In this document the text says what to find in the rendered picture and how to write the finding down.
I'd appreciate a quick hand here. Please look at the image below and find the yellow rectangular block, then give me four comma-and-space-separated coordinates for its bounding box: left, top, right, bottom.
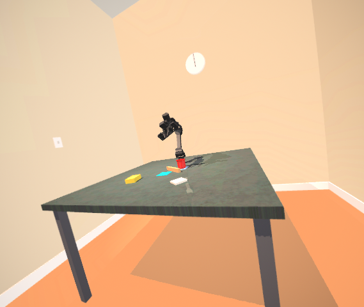
125, 175, 141, 184

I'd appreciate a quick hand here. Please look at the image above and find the orange flat bar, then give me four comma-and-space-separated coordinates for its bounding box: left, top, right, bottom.
167, 166, 181, 173

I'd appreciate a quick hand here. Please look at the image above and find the white flat rectangular card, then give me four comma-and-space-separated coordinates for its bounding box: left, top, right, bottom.
170, 177, 187, 185

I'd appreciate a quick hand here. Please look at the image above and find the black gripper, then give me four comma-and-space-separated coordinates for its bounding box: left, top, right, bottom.
157, 122, 178, 141

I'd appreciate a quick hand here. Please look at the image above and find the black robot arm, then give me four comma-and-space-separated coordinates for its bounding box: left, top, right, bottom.
159, 113, 186, 159

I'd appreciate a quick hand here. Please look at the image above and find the red cup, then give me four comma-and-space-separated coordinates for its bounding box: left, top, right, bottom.
176, 159, 186, 169

